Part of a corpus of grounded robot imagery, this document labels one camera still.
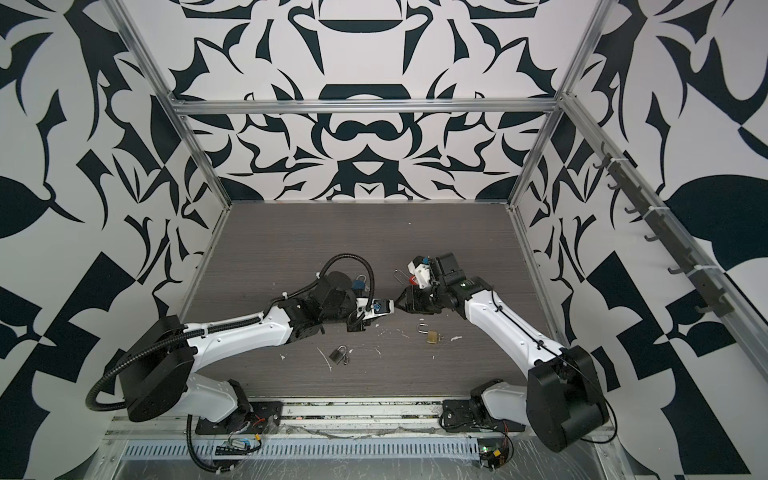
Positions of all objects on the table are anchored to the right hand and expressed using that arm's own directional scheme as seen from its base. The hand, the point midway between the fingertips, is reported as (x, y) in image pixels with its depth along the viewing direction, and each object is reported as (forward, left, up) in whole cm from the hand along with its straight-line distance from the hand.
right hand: (401, 302), depth 81 cm
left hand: (0, +4, +2) cm, 5 cm away
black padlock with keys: (-10, +17, -12) cm, 23 cm away
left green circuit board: (-31, +38, -10) cm, 50 cm away
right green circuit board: (-32, -21, -14) cm, 40 cm away
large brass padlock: (-5, -9, -12) cm, 16 cm away
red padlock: (+14, -4, -11) cm, 18 cm away
